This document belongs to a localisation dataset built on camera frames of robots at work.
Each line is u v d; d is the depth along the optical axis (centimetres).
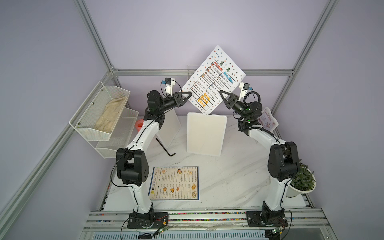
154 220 73
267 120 96
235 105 72
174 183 86
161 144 102
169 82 69
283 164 52
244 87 70
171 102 70
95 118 78
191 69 92
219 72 73
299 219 76
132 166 49
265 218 67
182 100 71
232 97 73
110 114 80
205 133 89
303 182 70
